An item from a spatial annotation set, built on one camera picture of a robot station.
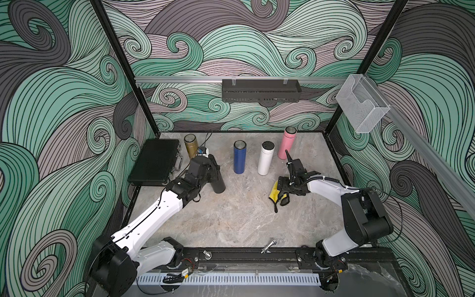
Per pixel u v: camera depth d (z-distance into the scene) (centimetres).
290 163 74
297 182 67
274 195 90
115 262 37
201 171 59
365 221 44
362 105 77
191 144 88
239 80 93
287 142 97
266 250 76
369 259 75
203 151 68
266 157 89
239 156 88
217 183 85
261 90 97
